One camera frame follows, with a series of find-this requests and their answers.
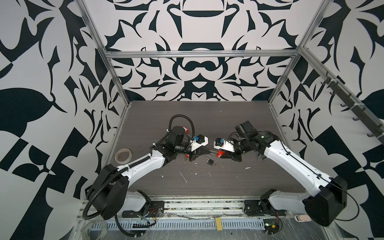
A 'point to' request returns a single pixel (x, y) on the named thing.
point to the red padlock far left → (186, 130)
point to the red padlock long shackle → (219, 153)
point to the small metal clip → (260, 156)
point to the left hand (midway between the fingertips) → (212, 148)
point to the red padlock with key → (186, 155)
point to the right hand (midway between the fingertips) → (222, 151)
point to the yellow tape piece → (218, 224)
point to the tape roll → (123, 156)
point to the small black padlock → (210, 162)
